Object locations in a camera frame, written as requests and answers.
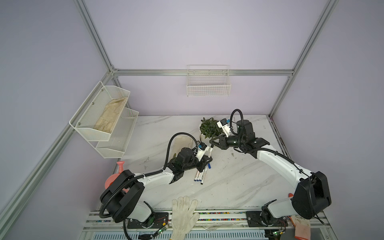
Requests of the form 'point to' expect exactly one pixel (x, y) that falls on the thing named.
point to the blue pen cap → (209, 165)
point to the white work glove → (183, 216)
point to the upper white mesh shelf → (95, 118)
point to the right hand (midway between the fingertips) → (210, 141)
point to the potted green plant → (209, 129)
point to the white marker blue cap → (195, 178)
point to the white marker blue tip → (198, 176)
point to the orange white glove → (302, 226)
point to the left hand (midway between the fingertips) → (210, 158)
